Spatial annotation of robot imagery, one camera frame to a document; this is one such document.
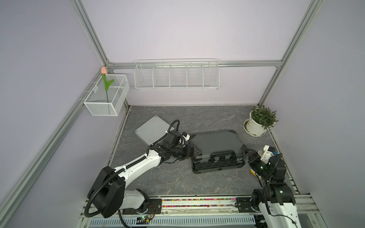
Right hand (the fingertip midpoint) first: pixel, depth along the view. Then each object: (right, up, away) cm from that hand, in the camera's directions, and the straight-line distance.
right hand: (244, 150), depth 77 cm
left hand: (-26, -3, +1) cm, 26 cm away
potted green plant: (+15, +17, +12) cm, 26 cm away
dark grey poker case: (-13, 0, -1) cm, 13 cm away
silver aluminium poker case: (-57, +9, +27) cm, 63 cm away
